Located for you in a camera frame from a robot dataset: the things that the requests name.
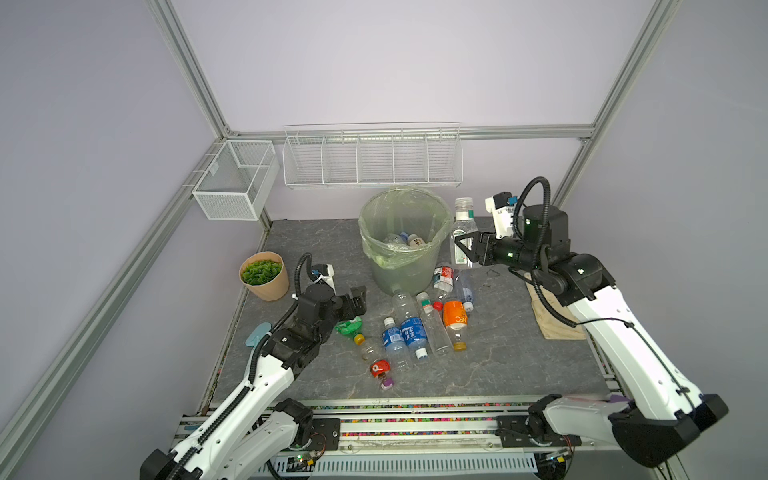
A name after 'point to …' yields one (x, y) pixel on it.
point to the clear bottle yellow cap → (367, 352)
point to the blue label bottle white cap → (412, 326)
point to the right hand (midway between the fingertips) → (464, 240)
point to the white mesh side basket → (239, 180)
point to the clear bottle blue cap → (462, 293)
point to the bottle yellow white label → (415, 241)
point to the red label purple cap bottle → (379, 369)
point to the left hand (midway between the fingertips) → (351, 294)
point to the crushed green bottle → (349, 327)
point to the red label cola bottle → (443, 281)
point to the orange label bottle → (456, 314)
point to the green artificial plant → (261, 271)
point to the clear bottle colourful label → (398, 238)
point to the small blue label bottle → (395, 345)
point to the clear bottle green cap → (436, 332)
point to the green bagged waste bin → (401, 229)
